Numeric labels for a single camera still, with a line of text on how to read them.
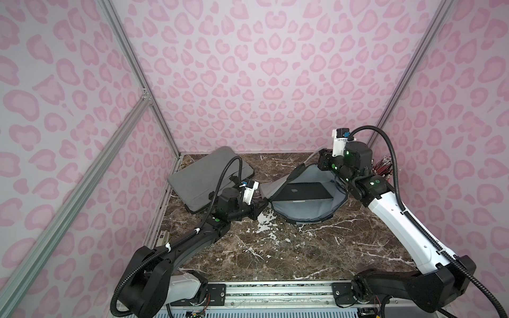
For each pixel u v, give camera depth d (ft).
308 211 2.69
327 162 2.11
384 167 3.04
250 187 2.35
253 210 2.32
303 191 2.98
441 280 1.20
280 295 2.46
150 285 1.33
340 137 2.00
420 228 1.40
